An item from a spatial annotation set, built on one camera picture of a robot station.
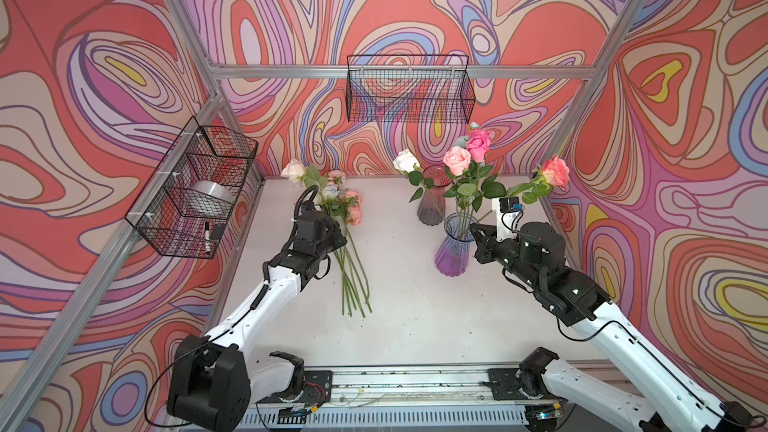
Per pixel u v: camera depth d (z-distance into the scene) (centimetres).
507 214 58
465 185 65
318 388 73
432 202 107
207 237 72
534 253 49
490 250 61
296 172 85
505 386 73
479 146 62
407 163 65
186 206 72
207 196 69
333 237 75
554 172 65
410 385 75
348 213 104
